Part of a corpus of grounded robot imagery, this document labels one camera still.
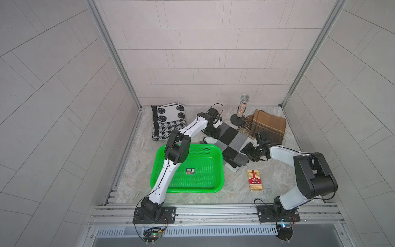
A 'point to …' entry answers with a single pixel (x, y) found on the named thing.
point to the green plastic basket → (202, 171)
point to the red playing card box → (254, 179)
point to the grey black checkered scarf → (232, 142)
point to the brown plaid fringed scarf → (271, 127)
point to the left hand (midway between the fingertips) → (219, 135)
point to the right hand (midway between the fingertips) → (241, 150)
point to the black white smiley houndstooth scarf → (166, 118)
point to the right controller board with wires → (285, 231)
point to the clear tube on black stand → (238, 119)
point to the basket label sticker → (191, 171)
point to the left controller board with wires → (151, 234)
